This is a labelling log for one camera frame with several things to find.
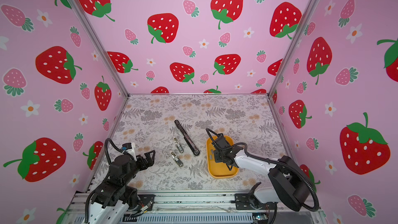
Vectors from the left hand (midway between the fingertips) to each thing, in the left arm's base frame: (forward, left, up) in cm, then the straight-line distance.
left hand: (148, 153), depth 78 cm
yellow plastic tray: (-6, -37, -5) cm, 38 cm away
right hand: (+5, -37, -10) cm, 38 cm away
